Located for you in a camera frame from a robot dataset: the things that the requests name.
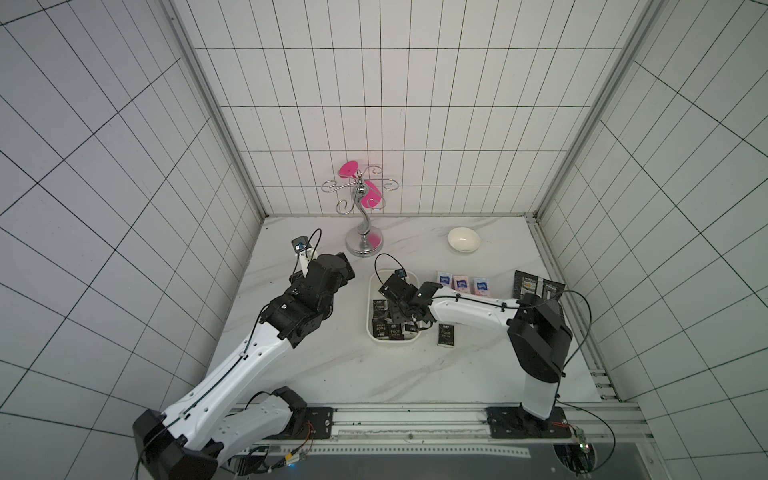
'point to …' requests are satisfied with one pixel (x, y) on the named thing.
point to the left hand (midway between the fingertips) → (325, 267)
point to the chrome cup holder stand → (364, 240)
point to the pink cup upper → (348, 169)
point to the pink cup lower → (372, 196)
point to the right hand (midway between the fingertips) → (392, 314)
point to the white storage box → (381, 326)
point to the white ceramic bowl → (463, 239)
